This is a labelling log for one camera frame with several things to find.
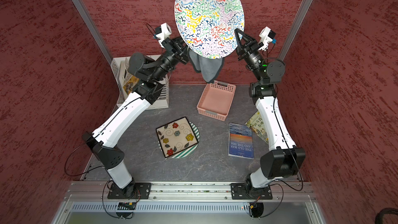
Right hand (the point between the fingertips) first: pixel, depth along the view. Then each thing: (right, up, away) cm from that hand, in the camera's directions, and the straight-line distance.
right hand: (230, 33), depth 52 cm
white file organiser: (-64, -1, +47) cm, 79 cm away
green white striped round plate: (-17, -53, +35) cm, 66 cm away
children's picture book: (+25, -39, +46) cm, 65 cm away
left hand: (-11, -3, -6) cm, 13 cm away
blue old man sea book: (+13, -48, +38) cm, 63 cm away
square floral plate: (-26, -46, +40) cm, 66 cm away
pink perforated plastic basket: (0, -24, +58) cm, 63 cm away
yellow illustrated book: (-56, -15, +42) cm, 71 cm away
